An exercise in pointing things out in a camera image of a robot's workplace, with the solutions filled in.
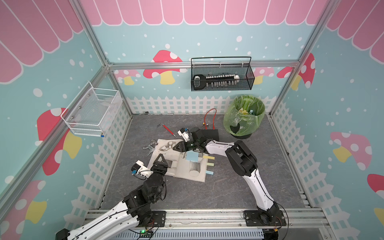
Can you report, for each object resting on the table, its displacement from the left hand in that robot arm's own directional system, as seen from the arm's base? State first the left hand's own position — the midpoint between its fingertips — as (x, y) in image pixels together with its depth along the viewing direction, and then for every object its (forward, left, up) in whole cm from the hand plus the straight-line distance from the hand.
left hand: (163, 158), depth 75 cm
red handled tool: (+35, +6, -20) cm, 40 cm away
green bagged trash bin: (+26, -44, +5) cm, 51 cm away
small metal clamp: (+17, +14, -17) cm, 28 cm away
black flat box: (+29, -28, -17) cm, 44 cm away
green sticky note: (+6, -25, -17) cm, 31 cm away
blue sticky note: (+10, -14, -16) cm, 23 cm away
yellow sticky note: (+11, -25, -18) cm, 33 cm away
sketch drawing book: (+4, -6, -17) cm, 19 cm away
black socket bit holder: (+43, -18, +16) cm, 50 cm away
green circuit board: (-30, +8, -21) cm, 38 cm away
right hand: (+15, -3, -13) cm, 20 cm away
